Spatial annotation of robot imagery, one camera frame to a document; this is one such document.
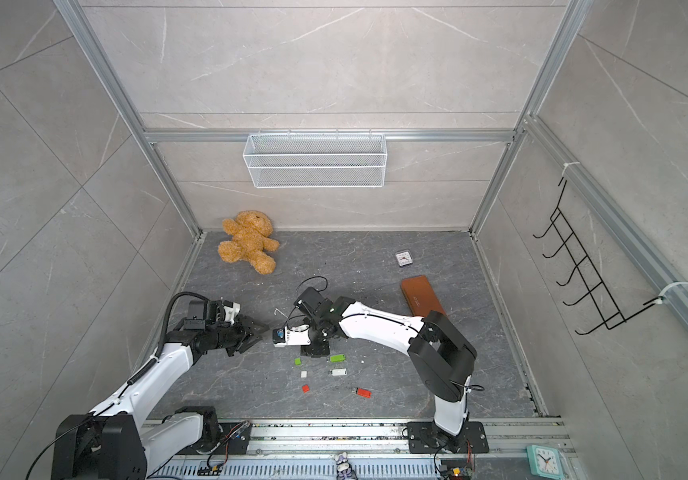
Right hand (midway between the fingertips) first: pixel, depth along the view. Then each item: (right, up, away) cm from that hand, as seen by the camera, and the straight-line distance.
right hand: (308, 342), depth 84 cm
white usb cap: (-1, -9, 0) cm, 9 cm away
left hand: (-11, +4, 0) cm, 12 cm away
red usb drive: (+16, -13, -4) cm, 21 cm away
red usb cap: (0, -12, -2) cm, 12 cm away
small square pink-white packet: (+32, +24, +26) cm, 48 cm away
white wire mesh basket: (0, +58, +17) cm, 60 cm away
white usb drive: (+9, -9, +1) cm, 13 cm away
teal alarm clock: (+58, -24, -15) cm, 65 cm away
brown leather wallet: (+36, +11, +15) cm, 40 cm away
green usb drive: (+9, -5, +3) cm, 11 cm away
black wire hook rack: (+64, +14, -26) cm, 70 cm away
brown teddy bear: (-24, +29, +23) cm, 44 cm away
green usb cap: (-3, -6, +2) cm, 7 cm away
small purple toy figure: (+11, -24, -16) cm, 31 cm away
